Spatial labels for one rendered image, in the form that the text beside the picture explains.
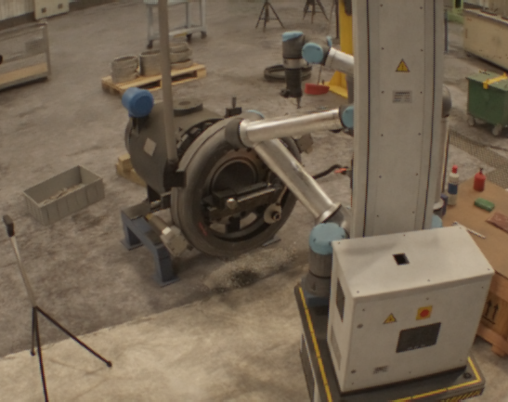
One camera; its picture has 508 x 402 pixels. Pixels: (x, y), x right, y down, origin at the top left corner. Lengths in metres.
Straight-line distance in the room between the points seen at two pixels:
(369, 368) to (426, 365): 0.26
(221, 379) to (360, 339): 0.94
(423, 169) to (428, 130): 0.16
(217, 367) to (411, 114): 1.50
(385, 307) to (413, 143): 0.62
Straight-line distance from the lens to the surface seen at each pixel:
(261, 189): 2.96
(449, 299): 1.95
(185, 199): 2.70
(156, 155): 3.11
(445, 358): 2.18
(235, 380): 2.65
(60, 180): 4.56
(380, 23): 1.89
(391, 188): 2.12
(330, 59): 2.23
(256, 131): 2.28
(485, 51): 8.91
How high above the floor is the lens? 1.94
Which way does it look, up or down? 29 degrees down
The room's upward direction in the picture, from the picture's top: 2 degrees counter-clockwise
